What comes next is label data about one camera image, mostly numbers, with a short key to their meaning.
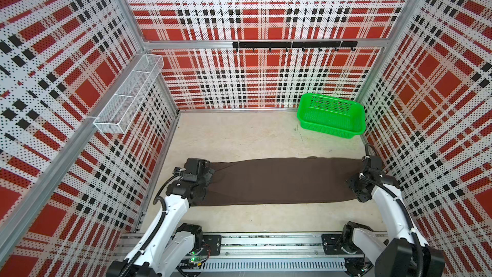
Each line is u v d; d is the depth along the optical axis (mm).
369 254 529
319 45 884
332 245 725
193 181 616
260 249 734
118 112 905
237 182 900
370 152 1078
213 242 755
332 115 1192
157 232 445
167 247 557
